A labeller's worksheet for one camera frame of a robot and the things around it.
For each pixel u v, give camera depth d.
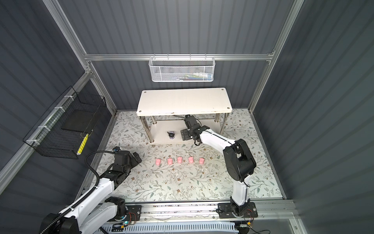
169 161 0.91
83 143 0.69
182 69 1.24
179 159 0.91
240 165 0.51
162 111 0.73
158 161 0.91
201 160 0.91
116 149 0.76
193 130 0.72
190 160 0.91
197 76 0.91
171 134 0.93
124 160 0.67
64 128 0.73
